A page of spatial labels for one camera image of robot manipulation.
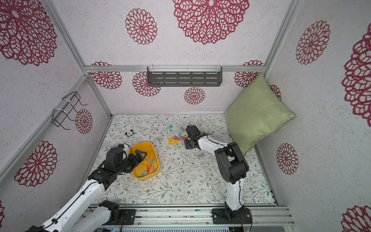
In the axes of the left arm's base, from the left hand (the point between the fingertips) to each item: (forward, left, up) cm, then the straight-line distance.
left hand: (143, 158), depth 81 cm
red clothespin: (-1, 0, -12) cm, 12 cm away
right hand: (+17, -25, -9) cm, 32 cm away
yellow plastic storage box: (-4, +4, -12) cm, 13 cm away
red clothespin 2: (+23, -21, -14) cm, 34 cm away
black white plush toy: (+26, +18, -12) cm, 34 cm away
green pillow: (+24, -67, +13) cm, 72 cm away
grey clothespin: (-3, -4, -11) cm, 12 cm away
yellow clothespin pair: (+19, -13, -13) cm, 26 cm away
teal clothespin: (+34, -11, -14) cm, 38 cm away
